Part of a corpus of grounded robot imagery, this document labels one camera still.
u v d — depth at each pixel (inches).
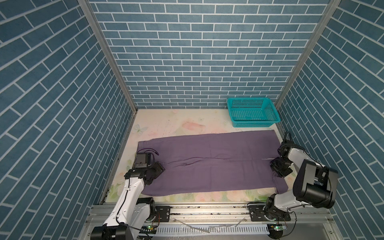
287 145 27.3
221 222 28.5
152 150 28.5
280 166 29.7
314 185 18.2
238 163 35.8
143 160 25.7
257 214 29.0
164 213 29.0
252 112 47.1
